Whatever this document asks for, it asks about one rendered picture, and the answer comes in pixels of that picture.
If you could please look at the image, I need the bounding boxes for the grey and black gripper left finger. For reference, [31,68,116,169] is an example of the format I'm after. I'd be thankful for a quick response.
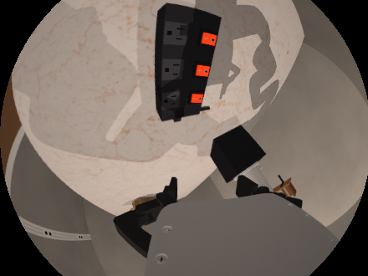
[114,177,177,258]

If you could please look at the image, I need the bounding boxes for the black power strip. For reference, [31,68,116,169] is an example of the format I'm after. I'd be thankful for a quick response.
[155,3,222,122]

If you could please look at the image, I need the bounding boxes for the brown cardboard box with flaps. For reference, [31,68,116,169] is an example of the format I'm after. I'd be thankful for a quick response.
[131,197,156,211]

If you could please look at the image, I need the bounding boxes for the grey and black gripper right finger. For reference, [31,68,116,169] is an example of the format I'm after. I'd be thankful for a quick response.
[236,175,303,208]

